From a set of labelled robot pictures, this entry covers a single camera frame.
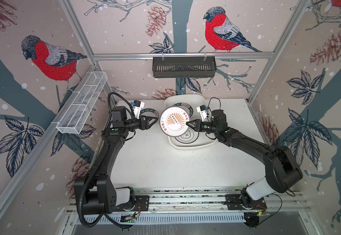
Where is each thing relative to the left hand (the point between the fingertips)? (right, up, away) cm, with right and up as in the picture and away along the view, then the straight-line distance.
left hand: (153, 118), depth 76 cm
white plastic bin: (+27, +13, +38) cm, 48 cm away
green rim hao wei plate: (+22, +8, +38) cm, 44 cm away
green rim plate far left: (-9, +4, +38) cm, 39 cm away
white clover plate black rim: (+21, -13, +22) cm, 33 cm away
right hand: (+18, -4, +6) cm, 19 cm away
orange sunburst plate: (+10, -2, +6) cm, 12 cm away
